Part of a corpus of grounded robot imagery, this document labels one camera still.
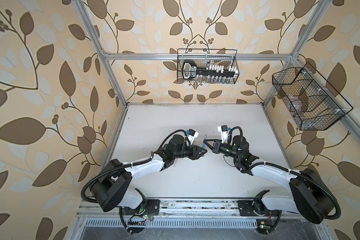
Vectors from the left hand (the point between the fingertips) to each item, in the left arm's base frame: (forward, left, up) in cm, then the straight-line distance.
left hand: (206, 150), depth 77 cm
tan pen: (+2, 0, 0) cm, 2 cm away
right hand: (+4, +1, +1) cm, 4 cm away
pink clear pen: (-10, +15, +5) cm, 19 cm away
